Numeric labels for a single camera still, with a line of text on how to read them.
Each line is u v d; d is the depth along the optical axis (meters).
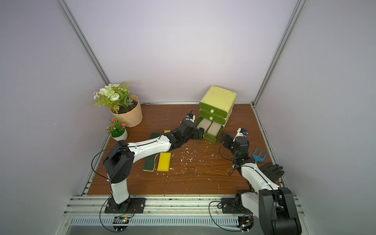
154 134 1.01
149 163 0.85
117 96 0.84
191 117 0.78
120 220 0.71
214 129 1.00
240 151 0.64
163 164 0.85
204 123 1.03
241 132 0.77
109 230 0.62
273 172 0.83
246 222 0.70
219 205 0.74
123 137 0.93
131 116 0.94
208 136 0.93
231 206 0.73
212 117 0.96
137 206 0.73
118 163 0.47
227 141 0.78
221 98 0.95
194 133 0.79
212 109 0.90
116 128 0.94
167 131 1.04
